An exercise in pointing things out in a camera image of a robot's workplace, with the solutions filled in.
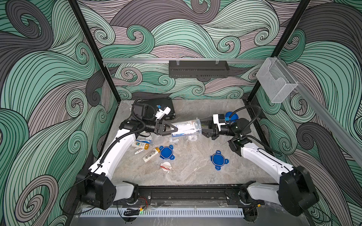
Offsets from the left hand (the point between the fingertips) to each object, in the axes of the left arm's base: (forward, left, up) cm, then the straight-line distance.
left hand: (176, 131), depth 63 cm
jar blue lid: (0, -5, +3) cm, 6 cm away
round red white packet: (-5, +6, -31) cm, 32 cm away
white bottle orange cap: (+7, +22, -28) cm, 37 cm away
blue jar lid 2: (+4, +7, -33) cm, 34 cm away
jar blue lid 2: (+24, -39, -20) cm, 50 cm away
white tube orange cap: (+4, +13, -30) cm, 33 cm away
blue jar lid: (-1, -26, -32) cm, 41 cm away
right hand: (+2, -9, +1) cm, 9 cm away
